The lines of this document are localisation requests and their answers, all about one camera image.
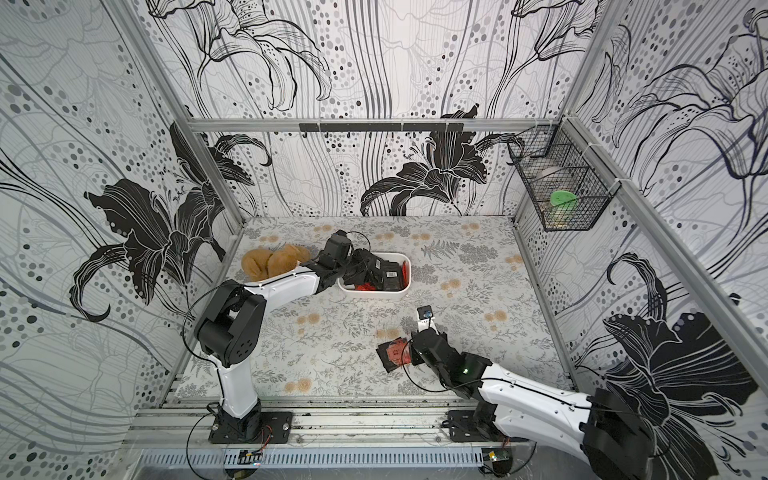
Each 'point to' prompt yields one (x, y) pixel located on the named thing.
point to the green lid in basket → (561, 196)
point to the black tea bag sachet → (384, 275)
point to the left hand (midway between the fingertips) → (373, 262)
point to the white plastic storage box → (364, 290)
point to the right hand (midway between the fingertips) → (416, 332)
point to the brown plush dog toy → (259, 264)
